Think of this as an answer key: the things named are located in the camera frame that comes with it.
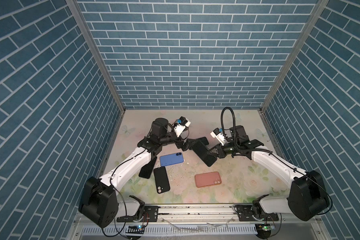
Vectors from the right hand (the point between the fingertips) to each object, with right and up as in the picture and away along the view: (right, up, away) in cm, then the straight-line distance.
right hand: (208, 150), depth 80 cm
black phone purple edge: (0, +3, +22) cm, 23 cm away
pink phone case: (+1, -19, +8) cm, 20 cm away
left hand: (-9, +9, -5) cm, 14 cm away
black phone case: (-3, -2, +1) cm, 4 cm away
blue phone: (-21, -8, +14) cm, 27 cm away
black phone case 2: (-26, -18, +6) cm, 32 cm away
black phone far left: (-35, -13, +7) cm, 38 cm away
